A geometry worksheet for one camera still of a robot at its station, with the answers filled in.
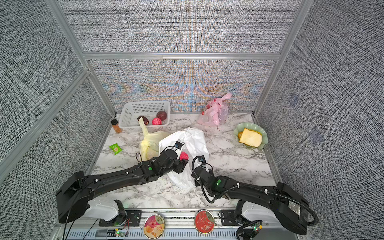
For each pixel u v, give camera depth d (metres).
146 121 1.09
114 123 1.02
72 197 0.41
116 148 0.98
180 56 0.89
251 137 0.95
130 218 0.73
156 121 1.06
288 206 0.44
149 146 0.86
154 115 1.17
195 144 0.82
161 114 1.10
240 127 1.05
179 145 0.70
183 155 0.75
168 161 0.61
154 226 0.69
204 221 0.70
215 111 1.03
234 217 0.64
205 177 0.61
